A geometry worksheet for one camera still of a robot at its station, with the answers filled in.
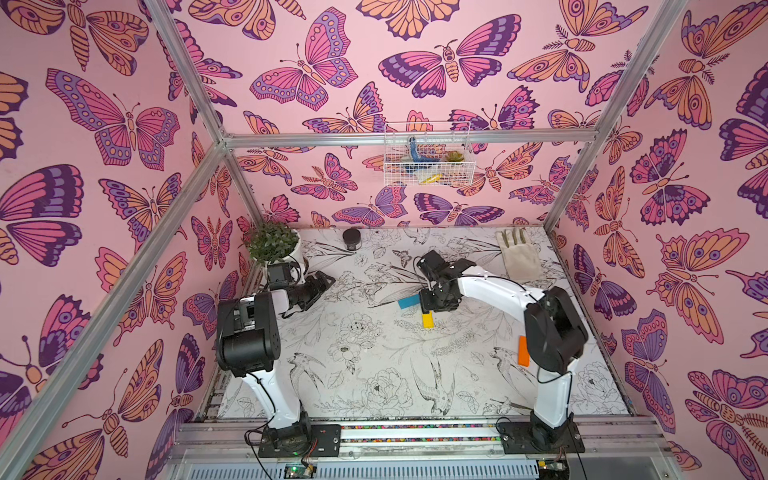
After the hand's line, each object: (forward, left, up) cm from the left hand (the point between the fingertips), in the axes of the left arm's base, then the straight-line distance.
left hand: (330, 284), depth 100 cm
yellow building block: (-12, -32, -3) cm, 35 cm away
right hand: (-9, -33, +1) cm, 34 cm away
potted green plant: (+5, +16, +16) cm, 23 cm away
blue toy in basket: (+28, -28, +30) cm, 50 cm away
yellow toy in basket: (+16, -32, +31) cm, 47 cm away
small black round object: (+22, -5, -2) cm, 23 cm away
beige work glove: (+13, -69, -2) cm, 70 cm away
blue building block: (-3, -27, -6) cm, 27 cm away
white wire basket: (+29, -32, +31) cm, 53 cm away
